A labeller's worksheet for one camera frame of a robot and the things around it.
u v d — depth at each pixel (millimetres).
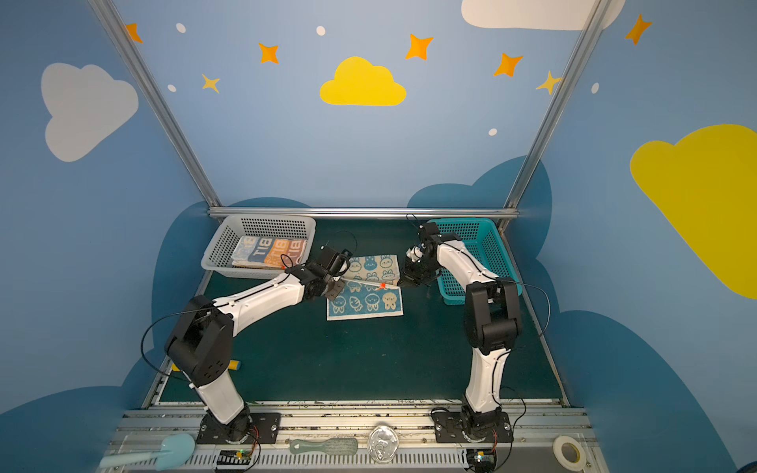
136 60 765
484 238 1111
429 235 722
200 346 465
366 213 1279
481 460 733
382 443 677
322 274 713
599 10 689
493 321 519
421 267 820
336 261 726
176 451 703
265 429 748
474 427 662
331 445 706
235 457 732
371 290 1013
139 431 749
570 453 722
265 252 1076
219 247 1038
